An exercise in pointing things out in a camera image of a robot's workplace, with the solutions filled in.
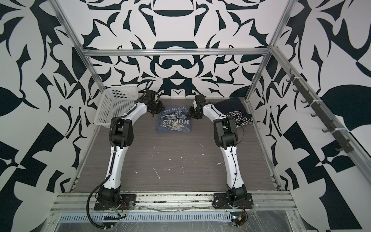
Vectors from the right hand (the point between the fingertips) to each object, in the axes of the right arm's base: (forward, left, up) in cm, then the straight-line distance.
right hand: (189, 112), depth 107 cm
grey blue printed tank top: (-7, +10, +2) cm, 13 cm away
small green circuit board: (-63, -22, -5) cm, 67 cm away
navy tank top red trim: (+6, -34, -2) cm, 35 cm away
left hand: (+5, +19, +2) cm, 19 cm away
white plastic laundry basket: (+12, +58, -1) cm, 60 cm away
